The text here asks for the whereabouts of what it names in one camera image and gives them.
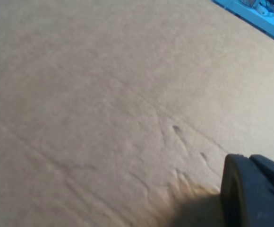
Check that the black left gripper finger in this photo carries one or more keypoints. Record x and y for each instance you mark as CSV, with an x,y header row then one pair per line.
x,y
247,191

